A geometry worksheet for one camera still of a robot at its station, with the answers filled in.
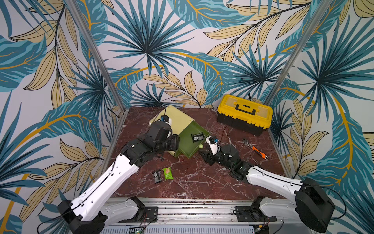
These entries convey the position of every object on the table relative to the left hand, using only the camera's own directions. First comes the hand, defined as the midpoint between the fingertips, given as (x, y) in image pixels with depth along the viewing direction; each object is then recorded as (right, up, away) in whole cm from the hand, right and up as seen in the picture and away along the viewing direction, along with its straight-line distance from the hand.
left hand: (175, 142), depth 68 cm
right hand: (+14, -5, +12) cm, 19 cm away
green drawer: (+6, -5, +14) cm, 16 cm away
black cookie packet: (+11, +1, +17) cm, 20 cm away
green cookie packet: (-6, -21, +17) cm, 28 cm away
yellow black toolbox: (+48, +13, +27) cm, 57 cm away
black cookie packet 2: (-12, -22, +16) cm, 29 cm away
